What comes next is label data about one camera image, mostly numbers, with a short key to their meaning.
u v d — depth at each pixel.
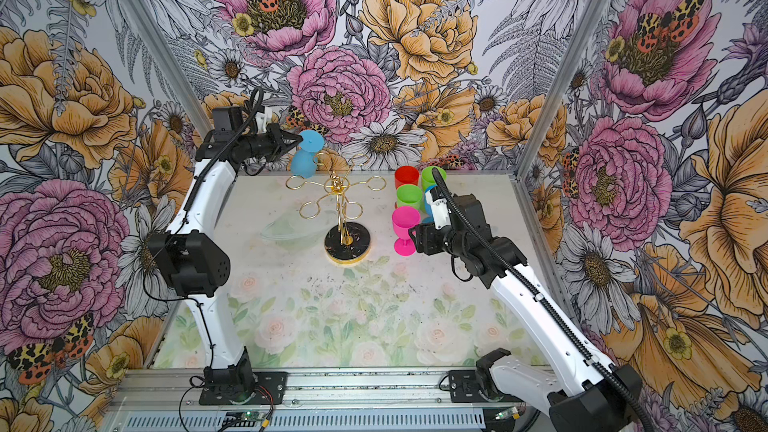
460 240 0.54
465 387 0.74
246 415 0.71
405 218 0.91
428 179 1.00
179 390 0.76
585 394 0.37
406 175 1.00
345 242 0.96
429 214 0.94
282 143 0.78
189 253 0.52
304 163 0.92
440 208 0.66
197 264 0.54
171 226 0.53
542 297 0.44
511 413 0.71
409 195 1.00
